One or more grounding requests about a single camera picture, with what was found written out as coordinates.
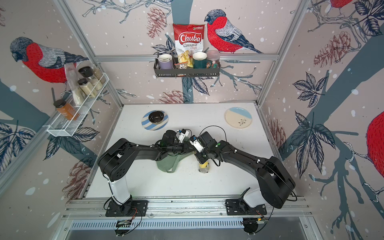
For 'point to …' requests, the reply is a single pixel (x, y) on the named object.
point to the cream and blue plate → (238, 117)
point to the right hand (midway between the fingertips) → (198, 153)
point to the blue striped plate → (147, 124)
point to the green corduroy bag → (170, 162)
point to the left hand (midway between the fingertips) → (198, 147)
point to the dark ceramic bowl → (156, 117)
